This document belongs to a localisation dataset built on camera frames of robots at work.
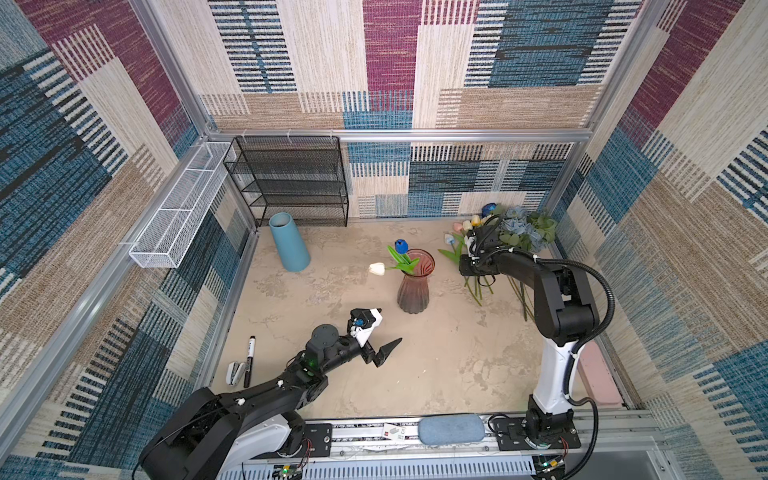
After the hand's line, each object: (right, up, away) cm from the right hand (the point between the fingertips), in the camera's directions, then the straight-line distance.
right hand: (464, 269), depth 103 cm
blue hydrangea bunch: (+22, +13, +1) cm, 26 cm away
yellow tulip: (+7, +17, +10) cm, 21 cm away
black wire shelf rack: (-61, +32, +9) cm, 70 cm away
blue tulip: (-23, +5, -22) cm, 33 cm away
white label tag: (-25, -38, -28) cm, 54 cm away
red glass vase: (-18, -7, -4) cm, 19 cm away
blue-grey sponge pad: (-9, -36, -30) cm, 48 cm away
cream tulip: (+3, +15, +6) cm, 16 cm away
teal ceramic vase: (-57, +6, -3) cm, 58 cm away
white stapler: (-68, -27, -20) cm, 76 cm away
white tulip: (-28, +2, -25) cm, 38 cm away
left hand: (-26, -12, -25) cm, 38 cm away
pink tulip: (0, +15, +13) cm, 20 cm away
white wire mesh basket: (-93, +13, -9) cm, 94 cm away
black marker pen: (-65, -25, -18) cm, 72 cm away
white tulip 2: (-3, +10, +9) cm, 14 cm away
